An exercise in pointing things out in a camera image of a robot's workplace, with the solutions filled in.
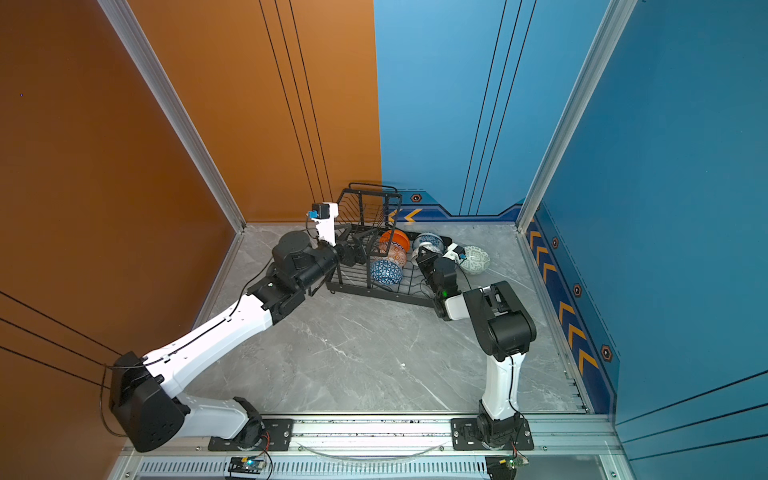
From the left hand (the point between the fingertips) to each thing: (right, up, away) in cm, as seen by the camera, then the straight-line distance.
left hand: (365, 226), depth 70 cm
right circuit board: (+33, -57, 0) cm, 65 cm away
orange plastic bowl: (+8, -1, +30) cm, 31 cm away
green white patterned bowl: (+36, -9, +36) cm, 52 cm away
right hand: (+14, -4, +26) cm, 30 cm away
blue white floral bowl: (+20, -2, +39) cm, 44 cm away
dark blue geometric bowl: (+4, -13, +33) cm, 36 cm away
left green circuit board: (-29, -57, +1) cm, 64 cm away
